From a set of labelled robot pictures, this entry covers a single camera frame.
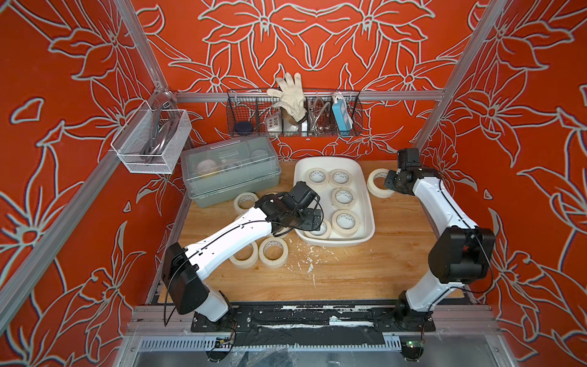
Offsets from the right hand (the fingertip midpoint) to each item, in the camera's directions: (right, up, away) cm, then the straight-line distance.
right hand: (388, 180), depth 88 cm
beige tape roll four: (-25, +2, +25) cm, 36 cm away
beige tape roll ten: (-14, -8, +16) cm, 23 cm away
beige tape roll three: (-55, -30, -4) cm, 63 cm away
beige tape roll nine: (-45, -29, 0) cm, 54 cm away
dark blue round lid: (-60, +24, +14) cm, 66 cm away
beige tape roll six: (-15, -19, +9) cm, 25 cm away
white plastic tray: (-7, -12, +10) cm, 17 cm away
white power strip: (-46, +24, +6) cm, 52 cm away
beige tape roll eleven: (-5, -5, -3) cm, 7 cm away
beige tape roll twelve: (-26, -21, +2) cm, 34 cm away
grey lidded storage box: (-67, +3, +2) cm, 67 cm away
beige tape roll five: (-13, +2, +26) cm, 29 cm away
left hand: (-32, -13, -12) cm, 37 cm away
